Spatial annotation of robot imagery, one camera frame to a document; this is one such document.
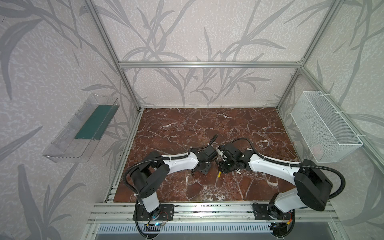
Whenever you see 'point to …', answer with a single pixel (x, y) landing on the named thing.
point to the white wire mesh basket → (326, 132)
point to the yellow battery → (219, 174)
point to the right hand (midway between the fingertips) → (219, 163)
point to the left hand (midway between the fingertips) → (205, 164)
